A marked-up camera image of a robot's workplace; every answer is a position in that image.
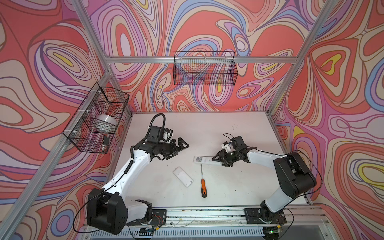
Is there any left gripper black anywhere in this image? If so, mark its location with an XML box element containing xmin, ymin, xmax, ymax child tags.
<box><xmin>156</xmin><ymin>137</ymin><xmax>189</xmax><ymax>160</ymax></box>

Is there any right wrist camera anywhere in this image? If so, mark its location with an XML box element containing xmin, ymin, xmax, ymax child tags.
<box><xmin>221</xmin><ymin>142</ymin><xmax>234</xmax><ymax>153</ymax></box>

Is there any aluminium front rail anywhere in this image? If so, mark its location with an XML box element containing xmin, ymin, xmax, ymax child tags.
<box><xmin>80</xmin><ymin>205</ymin><xmax>331</xmax><ymax>238</ymax></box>

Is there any orange handled screwdriver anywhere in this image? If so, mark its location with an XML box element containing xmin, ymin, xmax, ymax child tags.
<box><xmin>201</xmin><ymin>165</ymin><xmax>207</xmax><ymax>198</ymax></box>

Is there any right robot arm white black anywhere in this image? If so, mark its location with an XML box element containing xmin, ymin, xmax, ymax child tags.
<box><xmin>212</xmin><ymin>136</ymin><xmax>317</xmax><ymax>224</ymax></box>

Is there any black wire basket left wall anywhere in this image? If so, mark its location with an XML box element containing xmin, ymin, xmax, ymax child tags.
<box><xmin>63</xmin><ymin>83</ymin><xmax>130</xmax><ymax>154</ymax></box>

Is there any white remote control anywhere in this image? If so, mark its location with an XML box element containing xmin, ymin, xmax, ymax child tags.
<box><xmin>193</xmin><ymin>156</ymin><xmax>221</xmax><ymax>166</ymax></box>

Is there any black wire basket wall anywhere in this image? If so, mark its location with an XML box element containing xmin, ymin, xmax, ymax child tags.
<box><xmin>173</xmin><ymin>50</ymin><xmax>238</xmax><ymax>86</ymax></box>
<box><xmin>63</xmin><ymin>83</ymin><xmax>130</xmax><ymax>154</ymax></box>

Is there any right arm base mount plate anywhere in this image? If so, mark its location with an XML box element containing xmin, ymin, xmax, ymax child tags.
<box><xmin>243</xmin><ymin>208</ymin><xmax>287</xmax><ymax>225</ymax></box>

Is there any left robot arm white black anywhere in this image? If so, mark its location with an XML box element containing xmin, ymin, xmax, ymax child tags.
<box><xmin>86</xmin><ymin>138</ymin><xmax>190</xmax><ymax>235</ymax></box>

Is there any small black item in basket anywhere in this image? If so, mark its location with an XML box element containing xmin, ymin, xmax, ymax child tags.
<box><xmin>102</xmin><ymin>135</ymin><xmax>110</xmax><ymax>148</ymax></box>

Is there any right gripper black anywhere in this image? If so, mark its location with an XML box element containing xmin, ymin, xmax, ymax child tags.
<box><xmin>210</xmin><ymin>149</ymin><xmax>239</xmax><ymax>168</ymax></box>

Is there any white tape roll in basket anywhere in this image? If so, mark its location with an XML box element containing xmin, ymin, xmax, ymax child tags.
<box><xmin>94</xmin><ymin>114</ymin><xmax>118</xmax><ymax>134</ymax></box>

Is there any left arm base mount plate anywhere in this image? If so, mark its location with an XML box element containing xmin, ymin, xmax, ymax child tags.
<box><xmin>126</xmin><ymin>209</ymin><xmax>167</xmax><ymax>227</ymax></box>

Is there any black wire basket back wall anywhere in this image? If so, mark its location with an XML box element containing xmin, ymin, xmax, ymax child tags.
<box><xmin>173</xmin><ymin>50</ymin><xmax>238</xmax><ymax>86</ymax></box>

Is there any white battery cover plate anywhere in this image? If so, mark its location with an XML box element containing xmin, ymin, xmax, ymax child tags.
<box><xmin>173</xmin><ymin>167</ymin><xmax>194</xmax><ymax>188</ymax></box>

